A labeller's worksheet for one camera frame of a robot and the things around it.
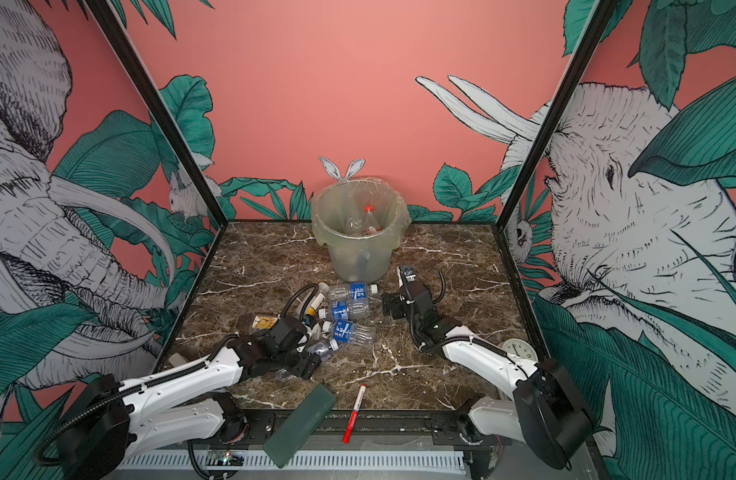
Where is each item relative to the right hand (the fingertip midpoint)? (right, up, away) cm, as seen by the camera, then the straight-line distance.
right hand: (395, 286), depth 85 cm
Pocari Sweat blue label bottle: (-17, -9, +5) cm, 20 cm away
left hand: (-24, -19, -2) cm, 31 cm away
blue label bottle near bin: (-11, -4, +10) cm, 15 cm away
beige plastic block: (-61, -20, -3) cm, 65 cm away
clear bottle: (-22, -19, +2) cm, 29 cm away
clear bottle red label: (-8, +19, +16) cm, 26 cm away
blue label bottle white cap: (-15, -13, +1) cm, 20 cm away
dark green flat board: (-25, -34, -10) cm, 44 cm away
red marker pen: (-12, -34, -10) cm, 38 cm away
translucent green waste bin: (-10, +8, +9) cm, 15 cm away
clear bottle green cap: (-14, +19, +21) cm, 31 cm away
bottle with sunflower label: (-38, -11, +1) cm, 40 cm away
